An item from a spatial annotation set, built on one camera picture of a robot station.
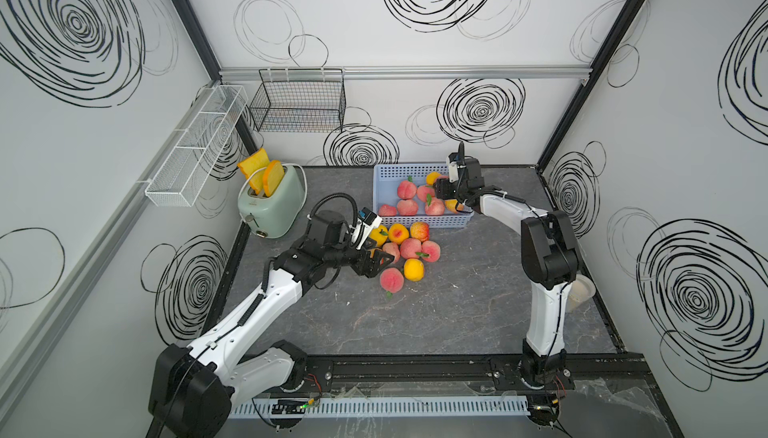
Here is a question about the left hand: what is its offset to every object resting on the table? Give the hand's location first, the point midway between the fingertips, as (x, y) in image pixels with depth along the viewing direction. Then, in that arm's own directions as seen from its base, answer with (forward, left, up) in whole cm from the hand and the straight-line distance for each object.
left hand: (381, 250), depth 75 cm
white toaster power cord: (+33, +33, -3) cm, 47 cm away
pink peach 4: (+9, -8, -14) cm, 18 cm away
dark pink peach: (+23, -1, -15) cm, 28 cm away
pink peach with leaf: (+8, -15, -14) cm, 22 cm away
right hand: (+31, -21, -7) cm, 38 cm away
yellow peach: (+38, -17, -12) cm, 43 cm away
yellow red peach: (+14, -5, -13) cm, 19 cm away
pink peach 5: (-2, -3, -12) cm, 13 cm away
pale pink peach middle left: (+9, -3, -14) cm, 16 cm away
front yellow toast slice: (+24, +35, 0) cm, 42 cm away
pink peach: (+32, -8, -13) cm, 35 cm away
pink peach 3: (+25, -8, -14) cm, 29 cm away
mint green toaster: (+14, +34, -7) cm, 37 cm away
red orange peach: (+24, -18, -12) cm, 32 cm away
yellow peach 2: (+2, -10, -14) cm, 17 cm away
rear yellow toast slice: (+30, +41, +1) cm, 51 cm away
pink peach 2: (+31, -14, -13) cm, 36 cm away
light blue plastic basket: (+41, 0, -18) cm, 45 cm away
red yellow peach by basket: (+16, -12, -14) cm, 24 cm away
